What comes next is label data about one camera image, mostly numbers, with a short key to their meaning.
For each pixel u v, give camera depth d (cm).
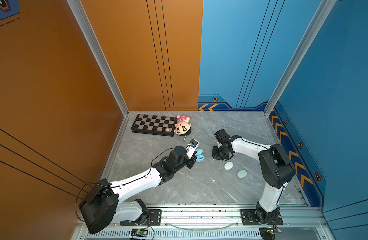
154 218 73
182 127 99
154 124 109
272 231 70
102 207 41
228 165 89
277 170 49
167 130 105
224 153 80
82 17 72
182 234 70
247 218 72
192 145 68
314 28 76
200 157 80
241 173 86
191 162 70
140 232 72
